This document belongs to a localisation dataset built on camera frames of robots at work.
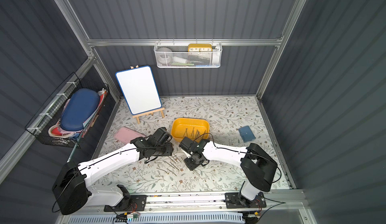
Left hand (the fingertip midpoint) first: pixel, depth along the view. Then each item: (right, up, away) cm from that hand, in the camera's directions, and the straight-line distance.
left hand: (170, 150), depth 82 cm
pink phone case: (-32, +6, +15) cm, 36 cm away
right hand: (+12, -7, +1) cm, 14 cm away
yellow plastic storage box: (+15, +9, +20) cm, 26 cm away
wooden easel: (-26, +18, +19) cm, 37 cm away
